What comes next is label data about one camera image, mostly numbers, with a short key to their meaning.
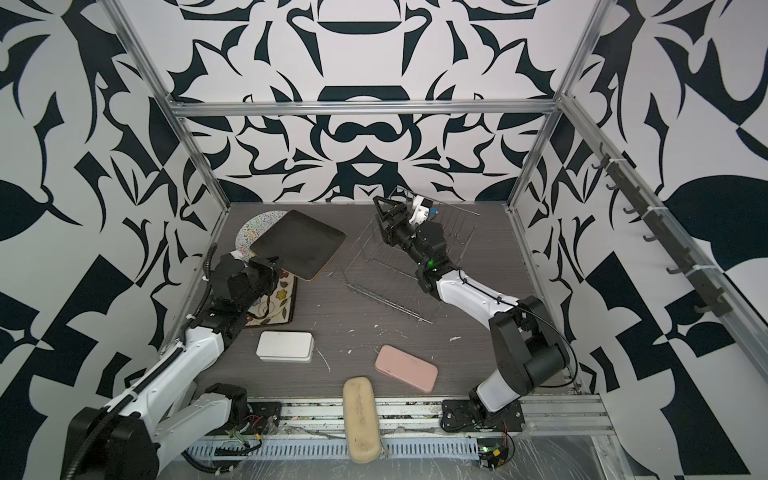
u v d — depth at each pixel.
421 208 0.75
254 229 1.12
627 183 0.64
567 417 0.77
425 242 0.62
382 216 0.70
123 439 0.40
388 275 0.99
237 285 0.61
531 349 0.45
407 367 0.80
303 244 0.82
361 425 0.70
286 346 0.83
